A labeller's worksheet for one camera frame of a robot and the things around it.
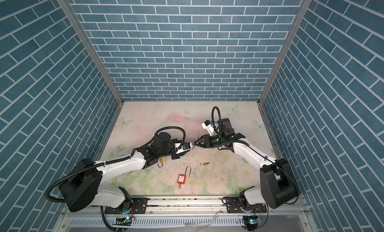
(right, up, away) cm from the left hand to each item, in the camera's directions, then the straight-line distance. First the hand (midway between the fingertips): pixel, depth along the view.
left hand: (187, 145), depth 83 cm
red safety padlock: (-3, -18, -2) cm, 18 cm away
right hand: (+5, +2, -3) cm, 6 cm away
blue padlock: (-1, +2, -14) cm, 14 cm away
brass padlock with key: (-11, -4, -11) cm, 17 cm away
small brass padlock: (+10, -13, +5) cm, 17 cm away
